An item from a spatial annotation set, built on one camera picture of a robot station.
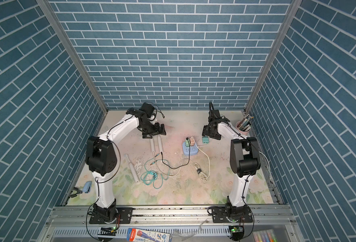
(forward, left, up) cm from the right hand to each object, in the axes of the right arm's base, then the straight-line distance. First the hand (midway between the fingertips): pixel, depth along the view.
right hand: (209, 134), depth 99 cm
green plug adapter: (-9, +14, 0) cm, 17 cm away
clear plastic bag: (-55, +12, -6) cm, 56 cm away
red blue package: (-56, +34, -5) cm, 66 cm away
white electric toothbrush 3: (-26, +47, -8) cm, 54 cm away
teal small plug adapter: (-2, +3, -4) cm, 5 cm away
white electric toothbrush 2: (-7, +33, -4) cm, 34 cm away
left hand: (-7, +29, +7) cm, 31 cm away
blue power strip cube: (-10, +10, -4) cm, 15 cm away
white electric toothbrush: (-10, +38, -5) cm, 39 cm away
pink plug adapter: (-7, +11, +2) cm, 14 cm away
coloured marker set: (-52, -24, -5) cm, 58 cm away
